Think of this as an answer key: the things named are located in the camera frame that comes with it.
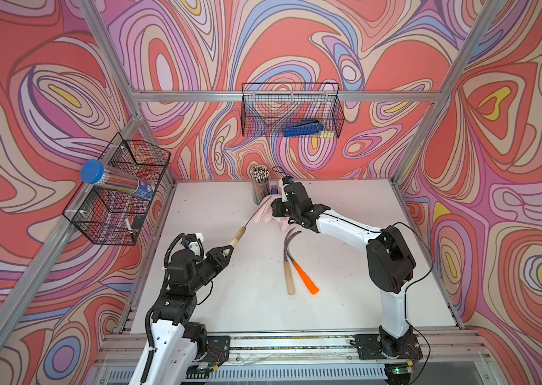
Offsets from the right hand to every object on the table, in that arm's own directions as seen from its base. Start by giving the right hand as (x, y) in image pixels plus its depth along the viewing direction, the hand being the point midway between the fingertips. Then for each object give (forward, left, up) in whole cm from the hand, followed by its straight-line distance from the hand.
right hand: (273, 209), depth 92 cm
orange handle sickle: (-26, -13, -14) cm, 32 cm away
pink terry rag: (-2, +4, 0) cm, 4 cm away
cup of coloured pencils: (+14, +5, +4) cm, 16 cm away
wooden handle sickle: (-16, +13, +5) cm, 21 cm away
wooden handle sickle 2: (-22, -5, -13) cm, 26 cm away
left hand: (-21, +13, +6) cm, 25 cm away
